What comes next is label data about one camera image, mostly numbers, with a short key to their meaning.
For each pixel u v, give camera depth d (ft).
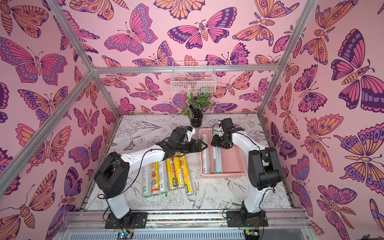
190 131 2.65
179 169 2.87
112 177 1.55
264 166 1.69
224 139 2.45
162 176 2.77
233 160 3.18
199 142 2.51
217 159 2.74
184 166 2.94
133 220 2.38
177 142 2.30
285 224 2.40
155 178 2.79
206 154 3.02
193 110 3.15
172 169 2.87
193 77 3.13
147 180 2.73
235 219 2.41
